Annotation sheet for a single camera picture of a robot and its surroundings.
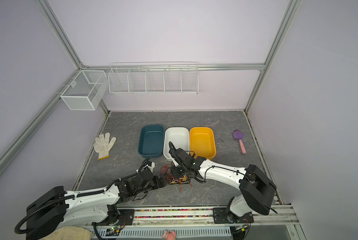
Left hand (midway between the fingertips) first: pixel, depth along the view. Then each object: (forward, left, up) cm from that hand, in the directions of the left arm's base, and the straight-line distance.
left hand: (164, 181), depth 82 cm
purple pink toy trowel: (+30, -52, -3) cm, 60 cm away
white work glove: (+29, +44, -4) cm, 52 cm away
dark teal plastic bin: (+28, +9, -1) cm, 29 cm away
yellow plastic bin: (+26, -25, -4) cm, 37 cm away
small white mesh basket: (+59, +54, +20) cm, 82 cm away
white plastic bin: (+31, -9, -2) cm, 32 cm away
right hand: (+4, -5, +3) cm, 7 cm away
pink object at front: (-25, -3, 0) cm, 25 cm away
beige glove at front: (-20, +44, -2) cm, 49 cm away
